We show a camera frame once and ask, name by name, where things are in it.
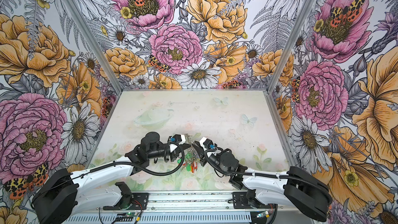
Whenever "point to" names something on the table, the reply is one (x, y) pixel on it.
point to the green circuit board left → (126, 216)
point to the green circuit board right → (265, 214)
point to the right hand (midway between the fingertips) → (194, 147)
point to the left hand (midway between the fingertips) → (188, 147)
